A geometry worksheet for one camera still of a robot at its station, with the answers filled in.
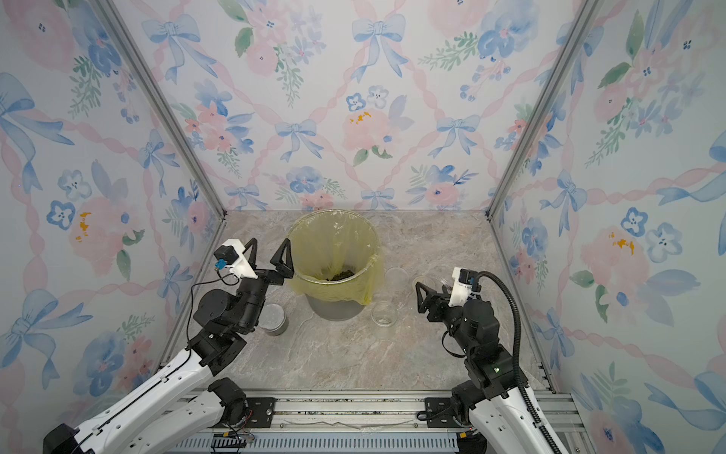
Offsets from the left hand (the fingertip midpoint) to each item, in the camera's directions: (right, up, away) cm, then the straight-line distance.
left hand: (273, 240), depth 65 cm
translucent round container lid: (+32, -13, +32) cm, 46 cm away
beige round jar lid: (+42, -14, +36) cm, 57 cm away
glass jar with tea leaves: (+27, -24, +27) cm, 45 cm away
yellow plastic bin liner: (+12, -5, +25) cm, 28 cm away
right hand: (+38, -11, +8) cm, 41 cm away
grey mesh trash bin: (+11, -23, +27) cm, 37 cm away
